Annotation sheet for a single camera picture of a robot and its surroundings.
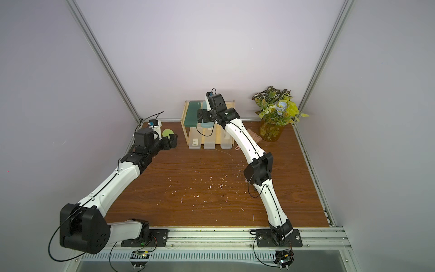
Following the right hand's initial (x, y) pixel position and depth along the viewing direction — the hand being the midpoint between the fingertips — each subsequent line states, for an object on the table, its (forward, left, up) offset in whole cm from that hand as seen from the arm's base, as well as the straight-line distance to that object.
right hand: (205, 110), depth 88 cm
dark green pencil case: (-1, +9, -5) cm, 10 cm away
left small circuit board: (-63, +26, -30) cm, 74 cm away
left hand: (-13, +17, -4) cm, 22 cm away
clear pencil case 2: (-4, 0, -24) cm, 24 cm away
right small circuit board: (-60, -36, -29) cm, 76 cm away
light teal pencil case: (-5, 0, -6) cm, 8 cm away
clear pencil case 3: (+1, -10, -25) cm, 27 cm away
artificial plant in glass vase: (+6, -40, -4) cm, 41 cm away
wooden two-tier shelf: (+2, +5, -16) cm, 17 cm away
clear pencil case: (-3, +9, -23) cm, 24 cm away
